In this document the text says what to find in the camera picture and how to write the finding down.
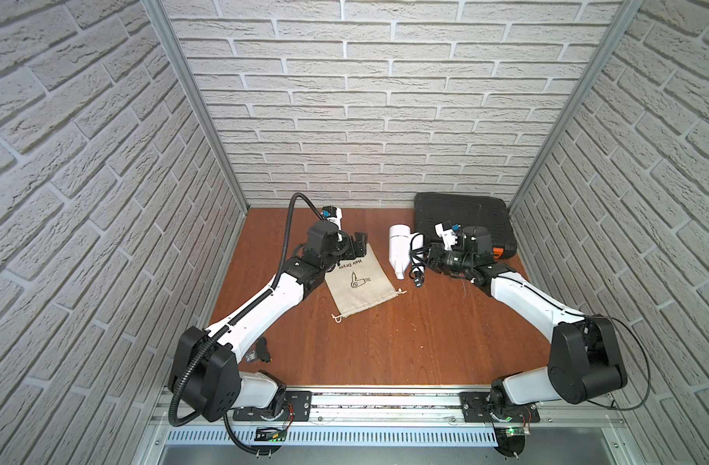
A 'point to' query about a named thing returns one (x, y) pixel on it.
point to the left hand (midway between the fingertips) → (360, 232)
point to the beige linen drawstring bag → (358, 284)
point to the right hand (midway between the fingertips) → (416, 255)
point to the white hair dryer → (406, 247)
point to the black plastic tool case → (467, 210)
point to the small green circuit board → (270, 435)
